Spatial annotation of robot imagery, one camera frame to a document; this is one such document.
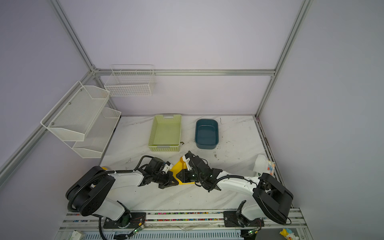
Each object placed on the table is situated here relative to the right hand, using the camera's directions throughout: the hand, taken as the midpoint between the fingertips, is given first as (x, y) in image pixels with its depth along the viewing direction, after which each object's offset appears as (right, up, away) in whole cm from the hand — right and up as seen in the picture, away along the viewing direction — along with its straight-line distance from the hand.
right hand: (175, 176), depth 78 cm
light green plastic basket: (-12, +22, +31) cm, 40 cm away
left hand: (0, -6, +6) cm, 9 cm away
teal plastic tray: (+18, +22, +27) cm, 39 cm away
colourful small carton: (+55, +3, +8) cm, 56 cm away
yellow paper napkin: (0, +2, +15) cm, 15 cm away
